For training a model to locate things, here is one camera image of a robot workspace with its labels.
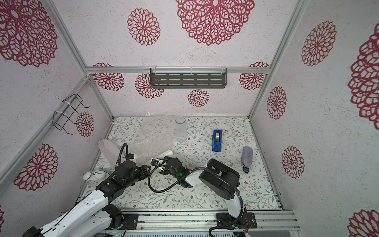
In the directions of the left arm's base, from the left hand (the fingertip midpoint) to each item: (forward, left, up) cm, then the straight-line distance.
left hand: (148, 169), depth 83 cm
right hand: (+8, -5, 0) cm, 9 cm away
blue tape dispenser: (+22, -42, -5) cm, 48 cm away
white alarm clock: (-6, +28, +2) cm, 28 cm away
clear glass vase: (+29, -17, -2) cm, 34 cm away
